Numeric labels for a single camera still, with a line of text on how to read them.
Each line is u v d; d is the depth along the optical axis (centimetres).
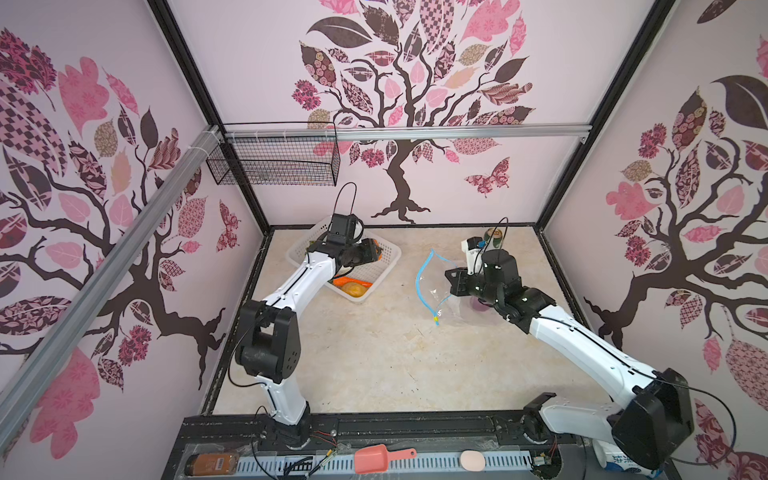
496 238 103
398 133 91
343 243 69
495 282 60
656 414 39
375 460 70
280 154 95
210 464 66
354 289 94
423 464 70
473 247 68
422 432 75
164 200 67
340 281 99
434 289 83
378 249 89
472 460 69
